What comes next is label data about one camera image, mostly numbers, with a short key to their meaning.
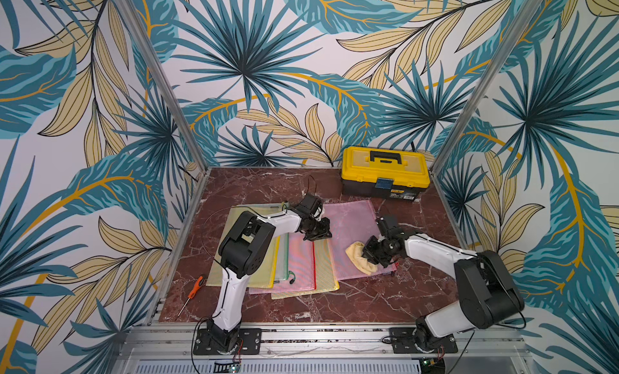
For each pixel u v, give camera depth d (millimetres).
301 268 886
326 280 872
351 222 1012
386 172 975
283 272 863
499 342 760
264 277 848
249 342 733
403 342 732
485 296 444
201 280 836
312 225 851
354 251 897
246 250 543
